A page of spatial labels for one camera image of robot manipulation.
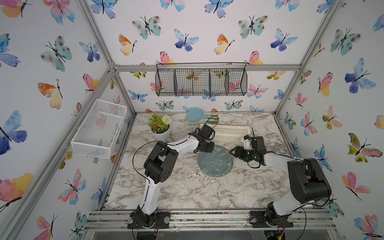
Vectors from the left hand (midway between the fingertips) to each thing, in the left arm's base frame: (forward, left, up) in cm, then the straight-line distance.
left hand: (212, 146), depth 97 cm
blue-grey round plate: (-10, -3, -4) cm, 12 cm away
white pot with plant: (+8, +32, +11) cm, 35 cm away
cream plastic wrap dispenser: (+17, -15, -7) cm, 23 cm away
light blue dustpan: (+32, +10, -4) cm, 34 cm away
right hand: (-5, -13, +1) cm, 14 cm away
